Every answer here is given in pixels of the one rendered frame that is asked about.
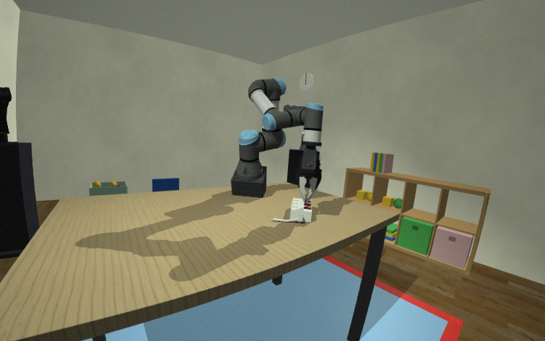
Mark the white power strip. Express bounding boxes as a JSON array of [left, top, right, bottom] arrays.
[[273, 198, 312, 223]]

